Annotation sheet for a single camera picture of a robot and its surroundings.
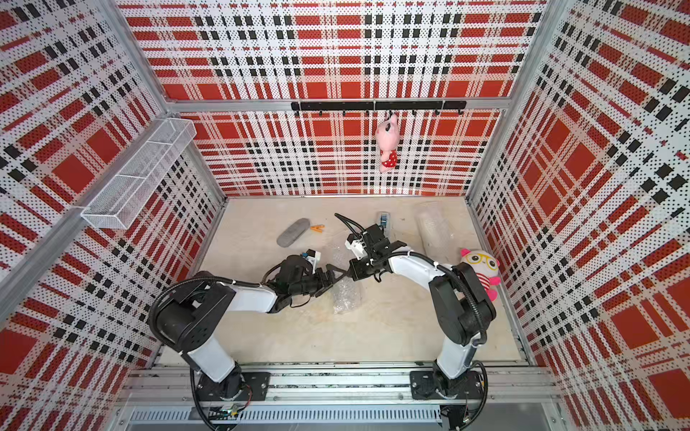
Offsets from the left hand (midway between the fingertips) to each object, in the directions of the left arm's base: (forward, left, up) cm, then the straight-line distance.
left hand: (344, 277), depth 89 cm
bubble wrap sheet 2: (+21, -37, -3) cm, 42 cm away
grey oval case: (+23, +22, -4) cm, 32 cm away
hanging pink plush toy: (+39, -15, +29) cm, 51 cm away
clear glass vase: (-7, -1, +1) cm, 7 cm away
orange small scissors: (+26, +12, -6) cm, 30 cm away
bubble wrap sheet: (+9, +2, -4) cm, 10 cm away
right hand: (+1, -3, +2) cm, 3 cm away
